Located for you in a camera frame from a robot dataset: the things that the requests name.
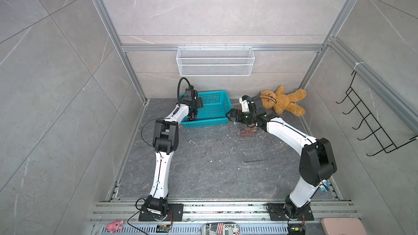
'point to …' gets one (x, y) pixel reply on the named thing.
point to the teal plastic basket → (216, 105)
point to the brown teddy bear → (280, 101)
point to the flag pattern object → (220, 228)
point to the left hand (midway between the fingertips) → (200, 99)
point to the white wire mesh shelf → (215, 61)
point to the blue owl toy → (321, 187)
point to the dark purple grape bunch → (192, 116)
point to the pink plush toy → (112, 227)
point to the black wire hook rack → (386, 144)
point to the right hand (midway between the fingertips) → (233, 115)
